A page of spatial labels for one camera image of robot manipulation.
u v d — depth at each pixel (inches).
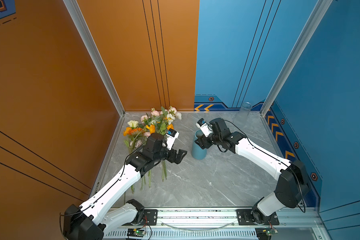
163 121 43.0
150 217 29.2
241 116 43.8
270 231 27.4
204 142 29.0
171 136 25.5
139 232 27.7
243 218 28.5
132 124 42.6
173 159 25.8
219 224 28.5
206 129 28.6
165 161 25.7
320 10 27.8
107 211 17.1
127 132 38.1
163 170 35.1
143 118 44.0
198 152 34.4
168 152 25.6
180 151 26.2
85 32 30.4
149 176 34.2
